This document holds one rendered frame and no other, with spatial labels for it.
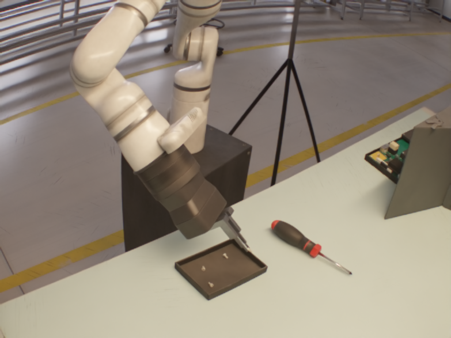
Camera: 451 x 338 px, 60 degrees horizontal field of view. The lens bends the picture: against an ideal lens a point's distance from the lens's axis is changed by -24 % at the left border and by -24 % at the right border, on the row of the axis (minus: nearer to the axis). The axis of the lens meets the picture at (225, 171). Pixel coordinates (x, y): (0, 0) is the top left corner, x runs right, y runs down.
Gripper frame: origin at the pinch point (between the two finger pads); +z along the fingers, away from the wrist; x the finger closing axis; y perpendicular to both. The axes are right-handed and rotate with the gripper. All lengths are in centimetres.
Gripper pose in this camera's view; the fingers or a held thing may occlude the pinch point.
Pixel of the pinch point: (247, 249)
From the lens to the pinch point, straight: 69.6
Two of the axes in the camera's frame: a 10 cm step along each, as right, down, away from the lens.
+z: 5.8, 7.8, 2.4
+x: -3.4, 5.0, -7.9
